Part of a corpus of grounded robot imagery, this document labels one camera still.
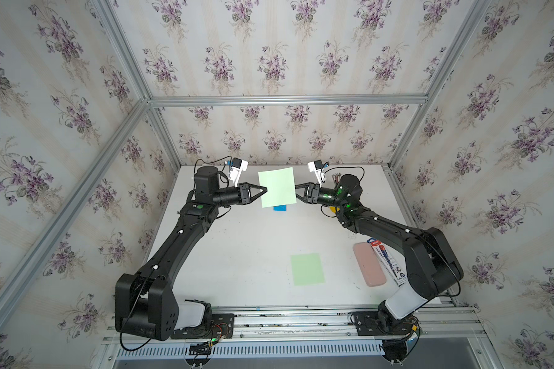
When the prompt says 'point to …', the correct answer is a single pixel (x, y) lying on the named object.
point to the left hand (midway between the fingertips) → (266, 193)
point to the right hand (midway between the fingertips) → (291, 192)
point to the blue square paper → (282, 207)
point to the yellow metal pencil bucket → (332, 208)
